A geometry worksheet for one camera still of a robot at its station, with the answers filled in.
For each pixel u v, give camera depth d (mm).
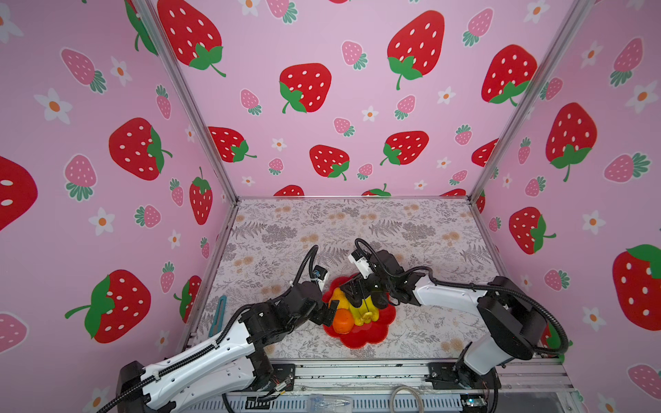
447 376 732
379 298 777
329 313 635
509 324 440
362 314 757
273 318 536
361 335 797
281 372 750
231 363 604
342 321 792
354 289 760
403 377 759
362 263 781
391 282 674
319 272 647
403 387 725
